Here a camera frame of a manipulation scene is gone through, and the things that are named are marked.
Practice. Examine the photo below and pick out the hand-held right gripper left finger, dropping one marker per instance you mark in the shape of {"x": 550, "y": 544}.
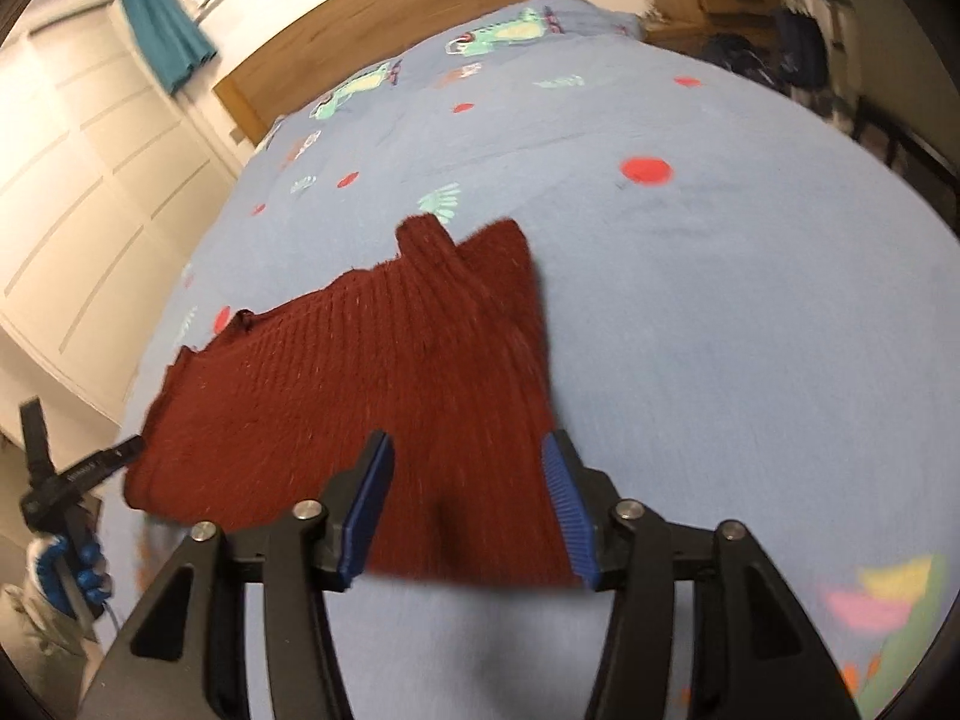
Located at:
{"x": 367, "y": 510}

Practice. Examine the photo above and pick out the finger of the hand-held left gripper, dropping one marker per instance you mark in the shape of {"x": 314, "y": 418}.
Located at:
{"x": 37, "y": 439}
{"x": 101, "y": 460}

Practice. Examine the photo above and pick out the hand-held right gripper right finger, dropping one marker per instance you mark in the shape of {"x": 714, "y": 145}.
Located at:
{"x": 570, "y": 510}

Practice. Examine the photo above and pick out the dark red knitted sweater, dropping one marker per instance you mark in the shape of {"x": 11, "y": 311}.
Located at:
{"x": 337, "y": 390}

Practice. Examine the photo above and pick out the person's left hand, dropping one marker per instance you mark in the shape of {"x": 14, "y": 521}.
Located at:
{"x": 86, "y": 574}

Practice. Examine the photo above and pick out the white padded jacket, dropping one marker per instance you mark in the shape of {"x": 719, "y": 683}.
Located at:
{"x": 37, "y": 626}

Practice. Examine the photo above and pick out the blue printed blanket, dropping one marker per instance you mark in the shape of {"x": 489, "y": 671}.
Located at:
{"x": 712, "y": 315}

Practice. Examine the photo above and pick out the white wardrobe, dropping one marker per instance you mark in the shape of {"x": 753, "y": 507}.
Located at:
{"x": 90, "y": 202}

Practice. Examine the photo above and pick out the teal curtain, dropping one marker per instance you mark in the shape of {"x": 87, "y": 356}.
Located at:
{"x": 165, "y": 22}

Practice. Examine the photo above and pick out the wooden headboard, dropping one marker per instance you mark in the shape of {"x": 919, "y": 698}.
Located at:
{"x": 360, "y": 37}

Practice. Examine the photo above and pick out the dark blue bag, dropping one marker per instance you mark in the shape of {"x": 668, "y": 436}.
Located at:
{"x": 765, "y": 52}

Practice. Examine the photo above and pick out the wall switch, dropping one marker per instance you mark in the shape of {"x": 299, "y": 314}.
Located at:
{"x": 235, "y": 137}

